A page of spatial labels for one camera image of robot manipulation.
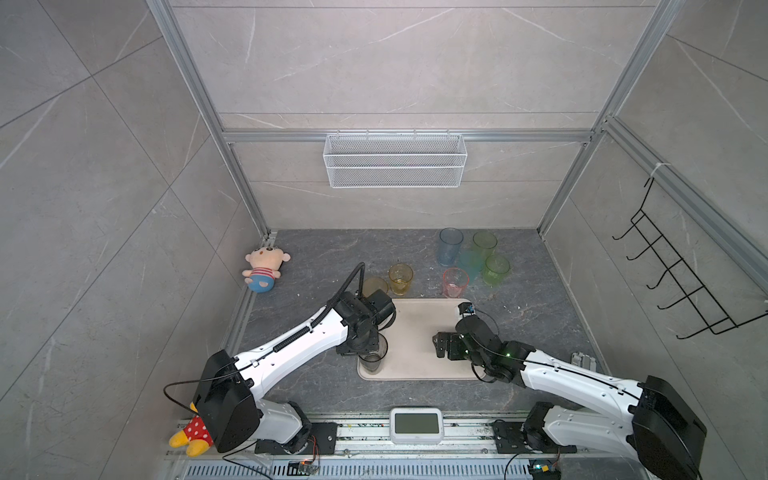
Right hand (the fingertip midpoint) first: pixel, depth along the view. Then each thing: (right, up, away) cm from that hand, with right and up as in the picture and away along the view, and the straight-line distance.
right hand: (444, 336), depth 85 cm
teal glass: (+13, +21, +19) cm, 32 cm away
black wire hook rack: (+52, +13, -22) cm, 58 cm away
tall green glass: (+23, +30, +34) cm, 50 cm away
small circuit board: (-37, -28, -15) cm, 48 cm away
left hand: (-22, +1, -7) cm, 23 cm away
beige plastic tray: (-9, -6, +5) cm, 12 cm away
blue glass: (+5, +29, +18) cm, 35 cm away
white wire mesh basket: (-14, +57, +16) cm, 61 cm away
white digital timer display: (-9, -18, -13) cm, 24 cm away
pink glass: (+6, +15, +14) cm, 22 cm away
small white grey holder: (+41, -7, +1) cm, 41 cm away
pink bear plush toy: (-60, +21, +17) cm, 65 cm away
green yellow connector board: (+21, -28, -14) cm, 38 cm away
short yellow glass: (-13, +16, +22) cm, 30 cm away
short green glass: (+22, +19, +22) cm, 36 cm away
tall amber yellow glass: (-21, +15, +3) cm, 26 cm away
